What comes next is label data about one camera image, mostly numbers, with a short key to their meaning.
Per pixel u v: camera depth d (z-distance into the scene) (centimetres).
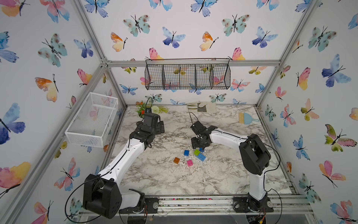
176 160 89
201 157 91
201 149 91
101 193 40
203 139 69
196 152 91
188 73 98
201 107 119
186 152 91
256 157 51
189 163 89
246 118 112
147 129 61
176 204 76
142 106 96
